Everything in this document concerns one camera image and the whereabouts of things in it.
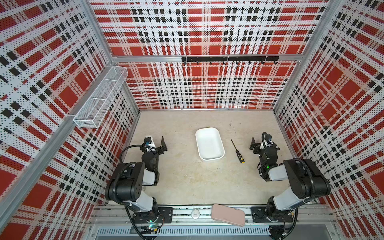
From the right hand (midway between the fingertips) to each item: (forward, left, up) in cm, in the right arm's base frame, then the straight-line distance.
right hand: (261, 139), depth 91 cm
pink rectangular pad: (-39, +24, -11) cm, 47 cm away
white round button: (-39, +41, -8) cm, 57 cm away
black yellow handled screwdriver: (-7, +14, -8) cm, 17 cm away
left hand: (-2, +65, +3) cm, 65 cm away
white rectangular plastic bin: (+3, +31, -10) cm, 33 cm away
